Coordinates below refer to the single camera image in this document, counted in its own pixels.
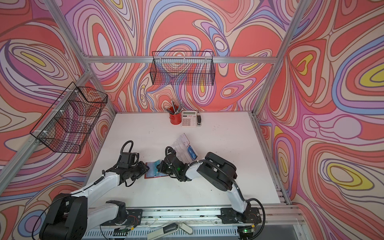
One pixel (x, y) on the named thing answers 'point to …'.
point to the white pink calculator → (189, 118)
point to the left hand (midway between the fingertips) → (151, 167)
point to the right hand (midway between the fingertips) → (157, 170)
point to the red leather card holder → (150, 173)
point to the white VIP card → (185, 139)
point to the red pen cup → (175, 119)
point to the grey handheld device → (169, 229)
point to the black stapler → (198, 124)
